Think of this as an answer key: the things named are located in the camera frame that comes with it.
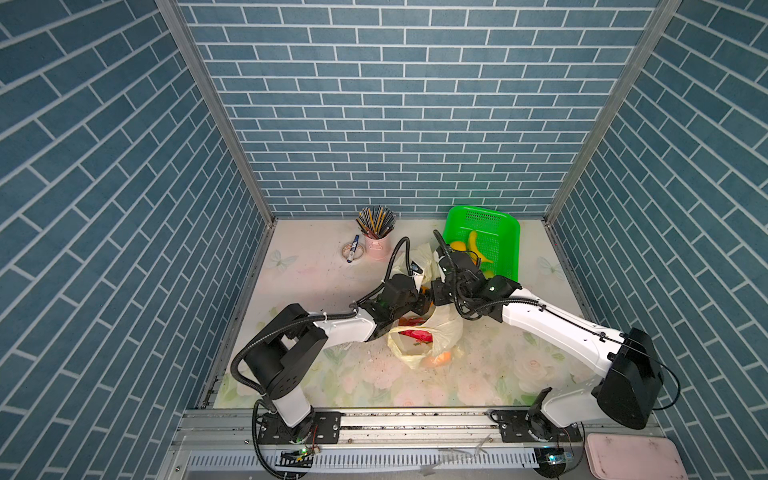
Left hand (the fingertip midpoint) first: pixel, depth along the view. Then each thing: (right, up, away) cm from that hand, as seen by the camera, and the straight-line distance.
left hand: (430, 288), depth 88 cm
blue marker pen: (-26, +12, +20) cm, 35 cm away
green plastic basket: (+29, +17, +27) cm, 43 cm away
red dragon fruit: (-4, -12, -5) cm, 14 cm away
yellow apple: (+12, +13, +17) cm, 25 cm away
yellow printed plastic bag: (+1, -9, -17) cm, 19 cm away
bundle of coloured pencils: (-17, +21, +17) cm, 32 cm away
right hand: (-1, +3, -6) cm, 6 cm away
